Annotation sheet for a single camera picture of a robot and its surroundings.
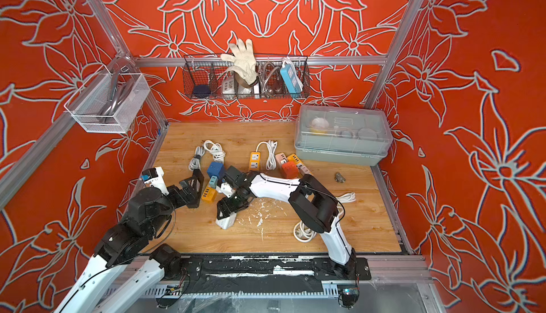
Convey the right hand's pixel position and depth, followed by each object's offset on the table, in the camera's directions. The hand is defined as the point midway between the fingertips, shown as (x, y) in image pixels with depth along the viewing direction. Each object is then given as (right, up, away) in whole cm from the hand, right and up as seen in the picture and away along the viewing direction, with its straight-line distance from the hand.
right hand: (219, 216), depth 80 cm
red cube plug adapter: (+28, +17, +10) cm, 35 cm away
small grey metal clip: (+52, +12, +15) cm, 55 cm away
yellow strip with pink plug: (+34, +16, +12) cm, 40 cm away
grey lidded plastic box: (+53, +32, +14) cm, 63 cm away
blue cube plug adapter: (-4, +17, +10) cm, 20 cm away
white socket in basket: (+1, +54, +14) cm, 56 cm away
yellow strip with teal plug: (-6, +7, +9) cm, 13 cm away
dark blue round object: (-13, +52, +16) cm, 56 cm away
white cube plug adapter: (+3, -2, -2) cm, 4 cm away
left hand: (-8, +16, -10) cm, 20 cm away
